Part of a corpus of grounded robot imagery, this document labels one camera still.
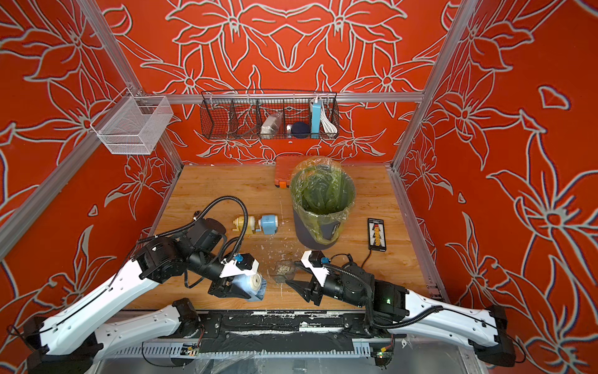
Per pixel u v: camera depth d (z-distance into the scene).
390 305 0.51
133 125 0.91
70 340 0.39
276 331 0.73
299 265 0.64
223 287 0.52
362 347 0.70
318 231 0.75
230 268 0.52
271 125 0.92
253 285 0.56
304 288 0.55
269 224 0.90
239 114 1.01
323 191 0.90
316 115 0.86
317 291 0.54
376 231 0.94
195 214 1.00
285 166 1.17
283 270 0.64
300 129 0.96
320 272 0.54
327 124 0.92
